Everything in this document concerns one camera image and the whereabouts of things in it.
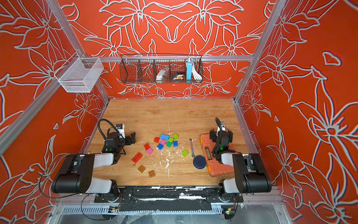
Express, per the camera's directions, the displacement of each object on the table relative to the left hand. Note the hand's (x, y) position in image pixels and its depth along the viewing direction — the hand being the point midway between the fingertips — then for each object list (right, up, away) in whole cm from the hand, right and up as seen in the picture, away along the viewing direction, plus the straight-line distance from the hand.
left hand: (128, 132), depth 93 cm
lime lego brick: (+29, -5, +1) cm, 30 cm away
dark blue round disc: (+48, -17, -10) cm, 52 cm away
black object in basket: (+34, +37, -6) cm, 51 cm away
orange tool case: (+56, -18, -16) cm, 61 cm away
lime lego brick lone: (+39, -13, -6) cm, 41 cm away
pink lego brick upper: (+24, -7, -1) cm, 25 cm away
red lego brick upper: (+19, -6, +2) cm, 20 cm away
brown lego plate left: (+13, -20, -12) cm, 27 cm away
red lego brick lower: (+14, -9, -3) cm, 17 cm away
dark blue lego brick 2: (+33, -8, -1) cm, 34 cm away
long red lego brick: (+9, -15, -8) cm, 19 cm away
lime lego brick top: (+33, -3, +2) cm, 33 cm away
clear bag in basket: (+23, +39, -2) cm, 45 cm away
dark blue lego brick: (+22, -9, -3) cm, 24 cm away
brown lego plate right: (+19, -22, -14) cm, 32 cm away
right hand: (+62, +3, -2) cm, 62 cm away
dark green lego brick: (+28, -8, -2) cm, 29 cm away
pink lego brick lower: (+16, -12, -5) cm, 21 cm away
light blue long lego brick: (+25, -4, +2) cm, 25 cm away
